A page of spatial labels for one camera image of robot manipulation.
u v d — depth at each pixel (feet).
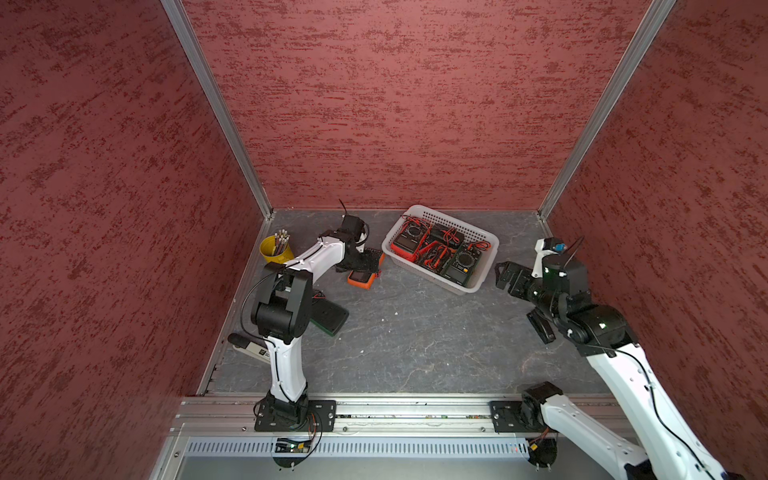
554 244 1.96
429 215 3.60
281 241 2.94
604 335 1.45
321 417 2.45
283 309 1.70
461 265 3.11
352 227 2.62
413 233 3.33
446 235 3.33
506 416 2.42
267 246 3.21
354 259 2.73
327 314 2.94
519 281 2.00
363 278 3.26
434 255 3.12
